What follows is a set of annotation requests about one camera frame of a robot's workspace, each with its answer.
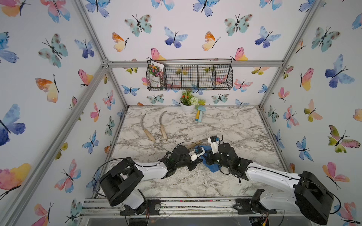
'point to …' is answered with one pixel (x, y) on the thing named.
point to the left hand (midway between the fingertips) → (203, 157)
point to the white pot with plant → (188, 102)
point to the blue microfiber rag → (212, 167)
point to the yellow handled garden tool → (197, 115)
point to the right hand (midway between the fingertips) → (203, 151)
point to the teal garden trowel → (201, 108)
